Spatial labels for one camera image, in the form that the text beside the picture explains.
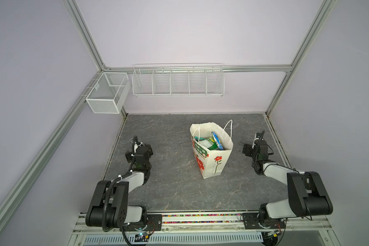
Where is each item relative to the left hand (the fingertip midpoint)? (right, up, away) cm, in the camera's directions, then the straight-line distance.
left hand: (138, 147), depth 89 cm
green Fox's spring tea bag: (+41, +3, -9) cm, 42 cm away
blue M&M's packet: (+45, +5, -10) cm, 46 cm away
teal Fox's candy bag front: (+35, +5, 0) cm, 35 cm away
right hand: (+70, +1, +4) cm, 70 cm away
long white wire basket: (+23, +43, +9) cm, 49 cm away
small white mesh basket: (-24, +35, +12) cm, 44 cm away
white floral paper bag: (+38, -3, -15) cm, 41 cm away
